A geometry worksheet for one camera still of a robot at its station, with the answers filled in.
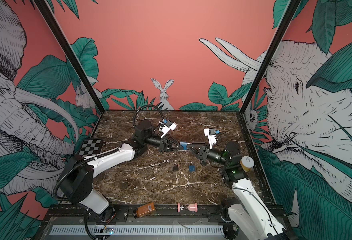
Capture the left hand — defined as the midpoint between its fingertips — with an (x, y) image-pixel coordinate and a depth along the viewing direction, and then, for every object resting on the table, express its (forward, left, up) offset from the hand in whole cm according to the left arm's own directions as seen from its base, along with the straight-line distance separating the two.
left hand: (181, 149), depth 65 cm
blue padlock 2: (+3, -7, -30) cm, 31 cm away
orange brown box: (-19, +20, -25) cm, 37 cm away
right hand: (0, -3, +1) cm, 3 cm away
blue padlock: (+2, -1, +1) cm, 2 cm away
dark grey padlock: (+4, +3, -30) cm, 30 cm away
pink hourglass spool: (-19, -4, -27) cm, 33 cm away
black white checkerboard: (+18, +59, -27) cm, 67 cm away
